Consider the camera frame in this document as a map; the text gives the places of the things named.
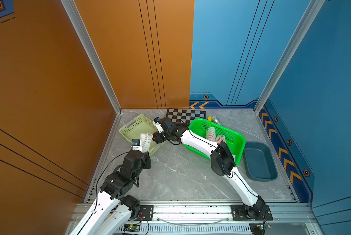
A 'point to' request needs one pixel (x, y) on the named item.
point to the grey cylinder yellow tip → (214, 119)
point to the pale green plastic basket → (141, 124)
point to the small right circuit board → (257, 228)
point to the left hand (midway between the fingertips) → (147, 151)
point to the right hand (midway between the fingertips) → (156, 135)
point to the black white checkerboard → (180, 115)
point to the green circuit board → (133, 227)
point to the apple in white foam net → (220, 138)
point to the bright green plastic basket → (236, 141)
